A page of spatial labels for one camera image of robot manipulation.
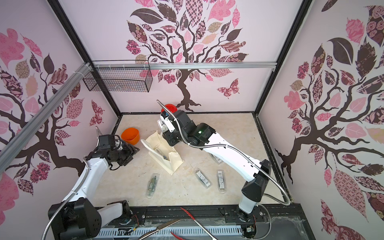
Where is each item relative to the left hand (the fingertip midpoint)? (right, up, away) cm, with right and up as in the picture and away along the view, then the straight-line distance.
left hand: (137, 155), depth 83 cm
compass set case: (+47, -5, +10) cm, 48 cm away
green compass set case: (+9, -17, 0) cm, 19 cm away
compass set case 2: (+36, -13, +3) cm, 39 cm away
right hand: (+20, +14, -13) cm, 28 cm away
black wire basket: (-11, +49, +12) cm, 52 cm away
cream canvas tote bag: (+9, +1, +14) cm, 17 cm away
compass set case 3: (+48, -15, +1) cm, 51 cm away
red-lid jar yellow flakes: (+17, +29, +14) cm, 36 cm away
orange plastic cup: (-14, +10, +24) cm, 29 cm away
